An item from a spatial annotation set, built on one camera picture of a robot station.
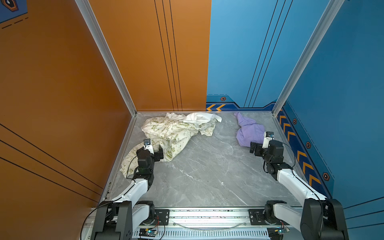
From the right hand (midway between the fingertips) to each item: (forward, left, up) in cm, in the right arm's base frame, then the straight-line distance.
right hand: (258, 142), depth 87 cm
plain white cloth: (+19, +36, +2) cm, 40 cm away
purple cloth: (+13, 0, -7) cm, 15 cm away
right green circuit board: (-42, -3, -13) cm, 44 cm away
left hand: (-2, +63, +1) cm, 63 cm away
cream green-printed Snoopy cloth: (+6, +52, +1) cm, 53 cm away
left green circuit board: (-42, +60, -13) cm, 75 cm away
